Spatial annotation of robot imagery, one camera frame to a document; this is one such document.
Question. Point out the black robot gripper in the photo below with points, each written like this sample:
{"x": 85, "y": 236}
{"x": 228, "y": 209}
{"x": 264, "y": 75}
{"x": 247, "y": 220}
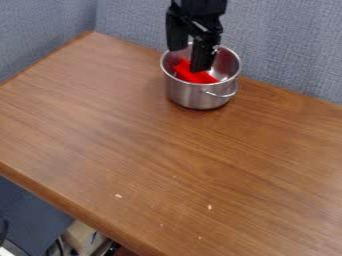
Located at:
{"x": 188, "y": 15}

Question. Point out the red object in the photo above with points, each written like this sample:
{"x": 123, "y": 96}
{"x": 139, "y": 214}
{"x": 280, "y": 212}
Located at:
{"x": 184, "y": 74}

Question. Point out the silver metal pot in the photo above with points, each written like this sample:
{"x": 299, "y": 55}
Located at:
{"x": 196, "y": 95}

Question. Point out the beige box under table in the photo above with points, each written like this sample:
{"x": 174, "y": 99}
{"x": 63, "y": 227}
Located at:
{"x": 80, "y": 241}

